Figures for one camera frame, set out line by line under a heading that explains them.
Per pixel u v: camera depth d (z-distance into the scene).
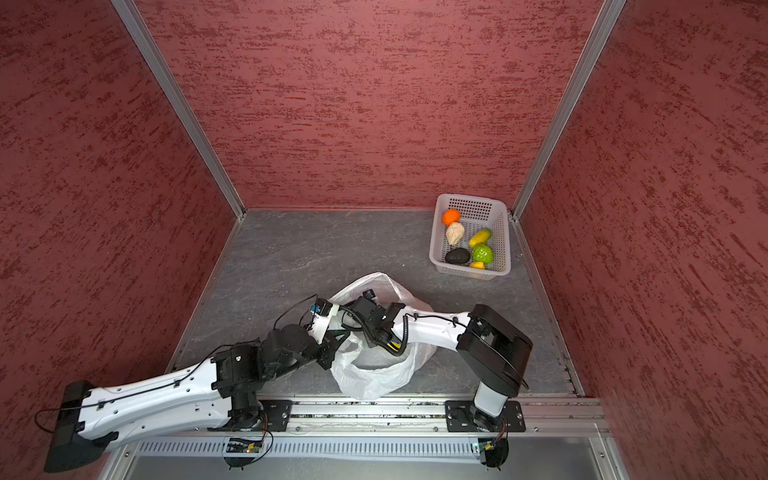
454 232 1.07
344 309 0.67
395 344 0.61
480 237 1.08
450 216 1.13
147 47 0.76
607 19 0.72
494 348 0.44
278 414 0.74
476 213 1.16
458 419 0.74
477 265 0.98
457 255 1.01
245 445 0.72
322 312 0.62
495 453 0.71
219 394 0.51
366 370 0.74
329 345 0.62
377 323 0.67
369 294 0.79
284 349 0.51
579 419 0.76
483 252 1.00
